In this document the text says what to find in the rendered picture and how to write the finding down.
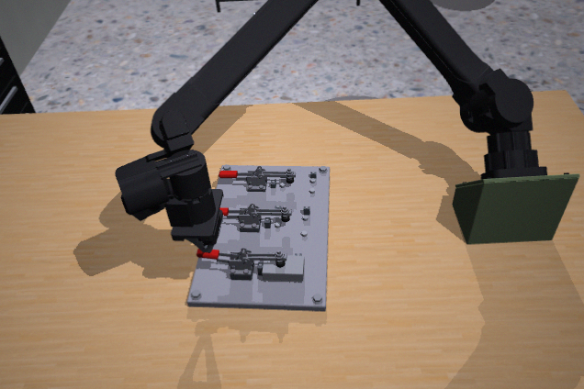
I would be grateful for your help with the black toggle clamp with red handle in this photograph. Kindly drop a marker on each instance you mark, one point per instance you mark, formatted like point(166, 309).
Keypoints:
point(258, 183)
point(251, 222)

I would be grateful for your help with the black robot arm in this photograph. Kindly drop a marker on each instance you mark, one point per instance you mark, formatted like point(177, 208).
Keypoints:
point(480, 92)

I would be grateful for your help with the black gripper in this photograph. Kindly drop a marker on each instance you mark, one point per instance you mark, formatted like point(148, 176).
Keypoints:
point(207, 218)

